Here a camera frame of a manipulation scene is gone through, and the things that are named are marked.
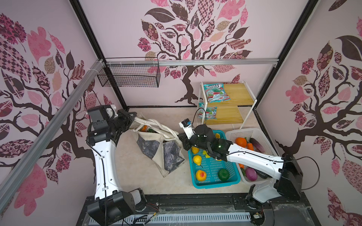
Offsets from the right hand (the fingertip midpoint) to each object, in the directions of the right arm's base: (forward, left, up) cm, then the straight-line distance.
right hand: (179, 133), depth 73 cm
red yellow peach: (-16, -12, -20) cm, 28 cm away
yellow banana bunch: (-16, -11, +8) cm, 21 cm away
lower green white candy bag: (+20, -20, -8) cm, 30 cm away
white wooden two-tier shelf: (+25, -39, -10) cm, 48 cm away
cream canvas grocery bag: (-7, +8, 0) cm, 11 cm away
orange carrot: (+3, -47, -23) cm, 52 cm away
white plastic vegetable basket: (+10, -53, -18) cm, 57 cm away
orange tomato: (+6, -41, -21) cm, 46 cm away
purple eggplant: (+3, -51, -21) cm, 56 cm away
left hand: (+6, +21, +9) cm, 24 cm away
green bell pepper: (-16, -25, -21) cm, 36 cm away
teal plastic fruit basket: (-9, -20, -26) cm, 34 cm away
